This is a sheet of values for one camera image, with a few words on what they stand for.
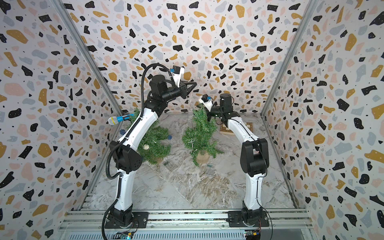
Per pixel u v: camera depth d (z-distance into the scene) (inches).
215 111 31.1
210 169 36.3
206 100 29.8
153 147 30.0
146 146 28.7
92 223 29.1
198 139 30.7
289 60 35.4
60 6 27.1
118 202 24.6
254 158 21.2
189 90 29.5
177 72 26.1
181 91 27.6
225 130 42.1
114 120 34.8
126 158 21.6
